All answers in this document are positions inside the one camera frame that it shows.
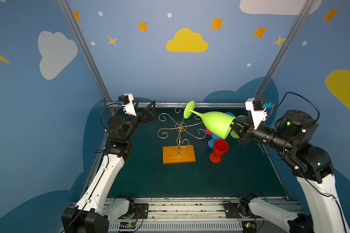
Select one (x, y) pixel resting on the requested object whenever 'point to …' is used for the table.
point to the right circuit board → (249, 226)
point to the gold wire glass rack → (181, 126)
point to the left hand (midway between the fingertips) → (145, 99)
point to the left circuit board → (127, 226)
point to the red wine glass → (220, 148)
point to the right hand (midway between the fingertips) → (229, 117)
